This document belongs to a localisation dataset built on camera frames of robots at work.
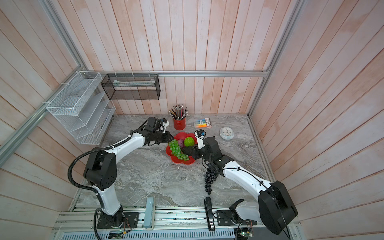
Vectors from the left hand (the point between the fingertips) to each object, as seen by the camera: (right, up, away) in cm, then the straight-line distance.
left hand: (172, 140), depth 92 cm
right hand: (+12, -3, -8) cm, 15 cm away
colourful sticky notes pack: (+22, +11, +23) cm, 33 cm away
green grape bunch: (+2, -7, +1) cm, 7 cm away
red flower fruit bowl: (+5, +2, +10) cm, 11 cm away
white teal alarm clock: (+38, +4, +15) cm, 41 cm away
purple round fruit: (+5, -2, +6) cm, 8 cm away
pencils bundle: (+3, +19, +12) cm, 22 cm away
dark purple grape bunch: (+23, -21, -6) cm, 32 cm away
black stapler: (+20, -32, -18) cm, 42 cm away
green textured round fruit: (+10, -2, +6) cm, 12 cm away
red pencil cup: (+4, +10, +13) cm, 17 cm away
